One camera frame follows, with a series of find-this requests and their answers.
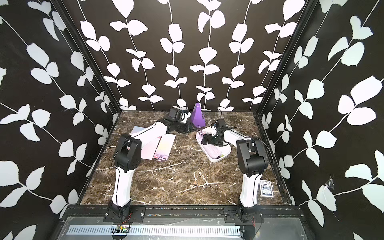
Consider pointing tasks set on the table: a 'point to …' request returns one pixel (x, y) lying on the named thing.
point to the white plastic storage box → (214, 153)
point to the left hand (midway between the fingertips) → (197, 127)
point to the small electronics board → (121, 229)
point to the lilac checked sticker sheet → (200, 134)
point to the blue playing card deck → (266, 188)
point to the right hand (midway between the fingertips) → (206, 140)
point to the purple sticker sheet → (164, 147)
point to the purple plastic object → (198, 118)
